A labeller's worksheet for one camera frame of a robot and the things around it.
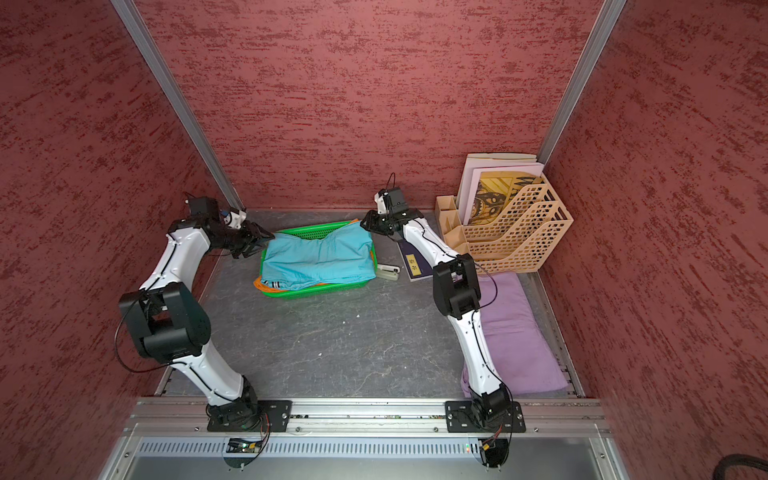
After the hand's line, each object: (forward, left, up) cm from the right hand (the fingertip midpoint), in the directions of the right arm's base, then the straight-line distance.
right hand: (366, 226), depth 100 cm
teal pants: (-12, +6, 0) cm, 14 cm away
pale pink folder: (+9, -36, +16) cm, 40 cm away
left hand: (-12, +28, +7) cm, 31 cm away
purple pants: (-41, -45, -12) cm, 62 cm away
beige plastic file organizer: (-4, -52, -4) cm, 53 cm away
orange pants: (-22, +30, +1) cm, 38 cm away
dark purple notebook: (-9, -17, -11) cm, 23 cm away
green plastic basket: (+1, +19, -3) cm, 19 cm away
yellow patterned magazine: (+7, -45, +9) cm, 46 cm away
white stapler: (-12, -7, -11) cm, 18 cm away
